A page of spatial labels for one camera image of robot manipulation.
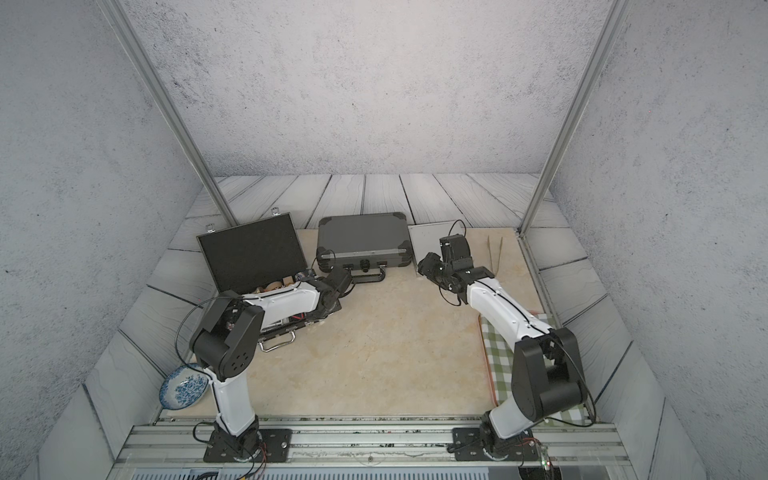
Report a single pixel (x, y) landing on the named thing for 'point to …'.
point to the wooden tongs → (490, 254)
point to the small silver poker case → (425, 238)
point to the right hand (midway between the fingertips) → (424, 265)
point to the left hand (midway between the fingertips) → (332, 309)
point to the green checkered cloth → (499, 360)
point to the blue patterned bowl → (183, 386)
